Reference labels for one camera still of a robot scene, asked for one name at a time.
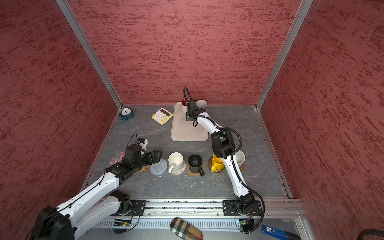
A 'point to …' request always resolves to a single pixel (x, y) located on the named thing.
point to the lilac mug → (201, 103)
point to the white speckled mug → (240, 157)
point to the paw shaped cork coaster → (192, 174)
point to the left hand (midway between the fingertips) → (156, 156)
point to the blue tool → (279, 233)
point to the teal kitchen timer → (126, 113)
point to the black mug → (195, 163)
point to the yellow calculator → (162, 115)
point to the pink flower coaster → (114, 160)
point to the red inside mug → (184, 105)
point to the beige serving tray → (183, 130)
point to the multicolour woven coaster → (169, 165)
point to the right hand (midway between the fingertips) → (191, 117)
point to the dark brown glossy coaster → (210, 165)
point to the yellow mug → (217, 163)
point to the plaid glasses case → (184, 230)
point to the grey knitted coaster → (159, 168)
